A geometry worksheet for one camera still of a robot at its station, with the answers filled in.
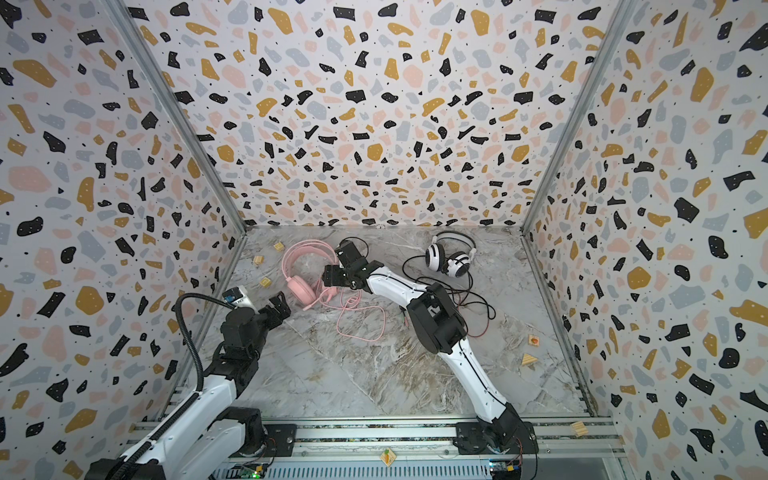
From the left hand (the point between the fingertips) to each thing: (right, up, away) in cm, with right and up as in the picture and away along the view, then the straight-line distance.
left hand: (268, 295), depth 82 cm
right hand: (+12, +6, +15) cm, 20 cm away
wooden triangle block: (+74, -19, +5) cm, 76 cm away
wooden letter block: (-16, +9, +27) cm, 33 cm away
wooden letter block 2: (-10, +2, +21) cm, 23 cm away
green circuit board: (+1, -40, -12) cm, 42 cm away
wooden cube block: (+77, -15, +8) cm, 78 cm away
